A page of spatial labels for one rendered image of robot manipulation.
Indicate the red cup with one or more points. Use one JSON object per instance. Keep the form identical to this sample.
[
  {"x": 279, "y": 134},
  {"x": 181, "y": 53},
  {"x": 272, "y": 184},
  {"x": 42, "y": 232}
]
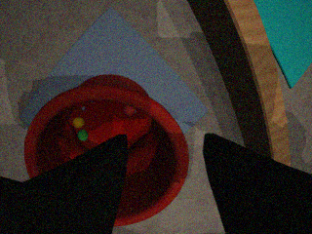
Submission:
[{"x": 157, "y": 149}]

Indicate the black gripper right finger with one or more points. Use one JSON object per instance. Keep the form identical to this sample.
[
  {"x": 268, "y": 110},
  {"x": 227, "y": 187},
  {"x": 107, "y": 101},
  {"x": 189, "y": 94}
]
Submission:
[{"x": 255, "y": 194}]

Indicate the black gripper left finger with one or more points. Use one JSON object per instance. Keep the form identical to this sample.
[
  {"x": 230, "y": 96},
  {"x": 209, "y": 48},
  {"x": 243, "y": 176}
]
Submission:
[{"x": 78, "y": 197}]

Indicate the small yellow marble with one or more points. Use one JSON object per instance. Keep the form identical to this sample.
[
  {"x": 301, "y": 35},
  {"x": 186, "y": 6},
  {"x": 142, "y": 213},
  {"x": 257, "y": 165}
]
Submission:
[{"x": 78, "y": 122}]

